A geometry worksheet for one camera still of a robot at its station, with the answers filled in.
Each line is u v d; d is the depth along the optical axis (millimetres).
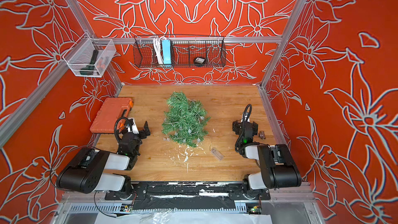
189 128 670
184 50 971
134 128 776
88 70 792
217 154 834
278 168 428
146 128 828
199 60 956
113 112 982
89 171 433
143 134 814
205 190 743
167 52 895
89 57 901
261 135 902
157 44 876
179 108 679
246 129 684
